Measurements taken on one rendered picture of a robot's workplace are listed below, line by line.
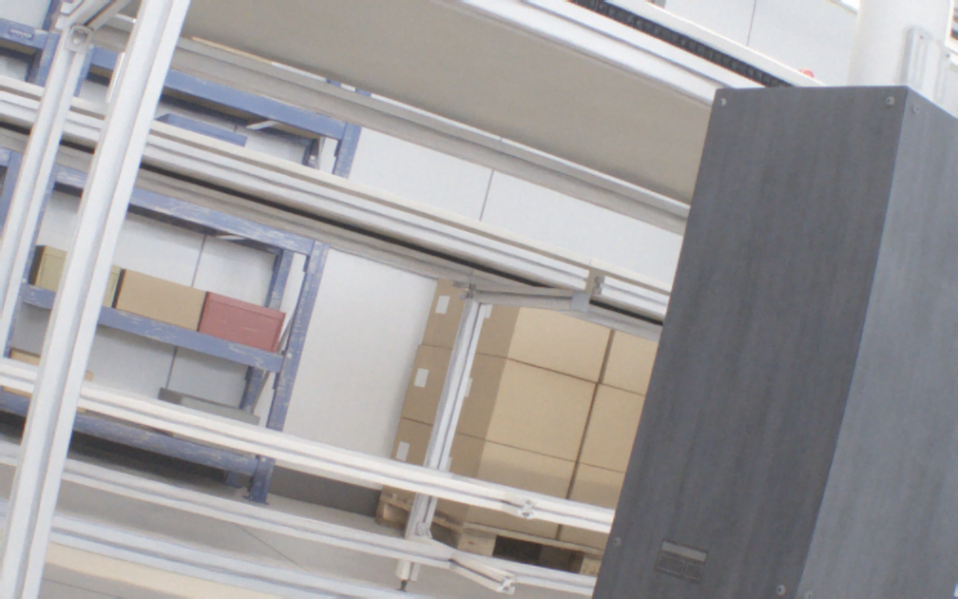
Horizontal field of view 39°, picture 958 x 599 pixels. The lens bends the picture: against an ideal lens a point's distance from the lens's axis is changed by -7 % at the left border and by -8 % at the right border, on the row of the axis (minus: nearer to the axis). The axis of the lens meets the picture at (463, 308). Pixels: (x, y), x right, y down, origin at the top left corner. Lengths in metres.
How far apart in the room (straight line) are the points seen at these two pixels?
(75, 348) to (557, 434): 3.98
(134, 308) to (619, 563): 4.16
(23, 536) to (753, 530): 0.75
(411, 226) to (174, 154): 0.55
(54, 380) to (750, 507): 0.71
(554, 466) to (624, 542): 4.08
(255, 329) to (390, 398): 0.91
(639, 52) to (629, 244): 5.01
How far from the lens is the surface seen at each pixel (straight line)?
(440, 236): 3.20
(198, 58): 2.33
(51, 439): 1.52
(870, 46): 1.35
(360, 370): 6.10
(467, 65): 2.09
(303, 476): 6.06
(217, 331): 5.43
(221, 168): 3.04
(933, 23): 1.36
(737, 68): 1.72
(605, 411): 5.45
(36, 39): 5.28
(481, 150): 2.49
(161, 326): 5.32
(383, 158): 6.13
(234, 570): 2.38
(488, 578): 3.47
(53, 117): 2.22
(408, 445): 5.82
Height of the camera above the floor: 0.50
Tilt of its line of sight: 4 degrees up
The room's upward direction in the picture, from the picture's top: 14 degrees clockwise
